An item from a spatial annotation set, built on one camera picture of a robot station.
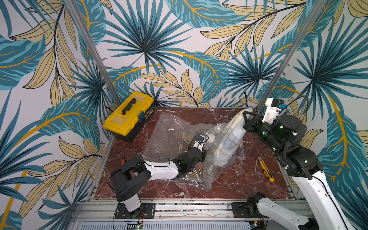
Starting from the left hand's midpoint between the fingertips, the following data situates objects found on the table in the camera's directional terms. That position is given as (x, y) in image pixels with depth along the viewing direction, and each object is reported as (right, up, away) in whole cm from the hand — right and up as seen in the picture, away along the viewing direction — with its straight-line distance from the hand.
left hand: (203, 146), depth 84 cm
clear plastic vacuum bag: (-21, +4, +17) cm, 27 cm away
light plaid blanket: (+9, +7, -22) cm, 25 cm away
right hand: (+13, +18, -25) cm, 34 cm away
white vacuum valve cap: (+5, +5, -1) cm, 7 cm away
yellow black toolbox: (-47, +14, +4) cm, 49 cm away
